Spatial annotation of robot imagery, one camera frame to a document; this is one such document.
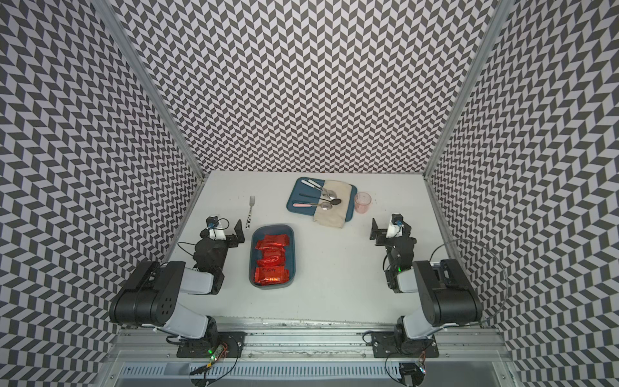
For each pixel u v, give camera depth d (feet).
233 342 2.27
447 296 1.47
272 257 2.86
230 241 2.66
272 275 2.80
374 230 2.78
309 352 2.37
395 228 2.52
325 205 3.53
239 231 2.83
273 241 3.01
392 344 2.39
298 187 3.79
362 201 3.25
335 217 3.34
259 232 3.05
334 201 3.46
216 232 2.48
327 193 3.66
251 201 3.58
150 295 1.48
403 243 2.28
